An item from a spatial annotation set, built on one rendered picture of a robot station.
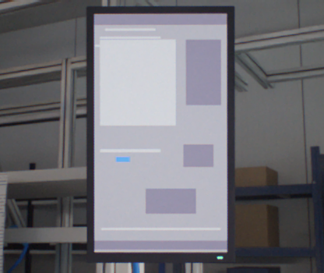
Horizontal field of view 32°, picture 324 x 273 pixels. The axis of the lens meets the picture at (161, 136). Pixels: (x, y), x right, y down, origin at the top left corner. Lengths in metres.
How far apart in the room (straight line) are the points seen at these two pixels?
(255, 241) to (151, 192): 3.21
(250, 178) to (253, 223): 0.34
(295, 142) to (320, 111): 0.32
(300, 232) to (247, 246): 0.57
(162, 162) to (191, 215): 0.12
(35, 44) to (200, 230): 5.26
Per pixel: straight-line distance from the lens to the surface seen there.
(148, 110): 1.11
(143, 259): 1.14
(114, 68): 1.12
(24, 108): 3.01
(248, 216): 4.31
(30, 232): 1.65
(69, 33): 6.03
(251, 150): 4.85
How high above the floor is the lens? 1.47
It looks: 11 degrees up
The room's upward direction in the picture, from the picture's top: straight up
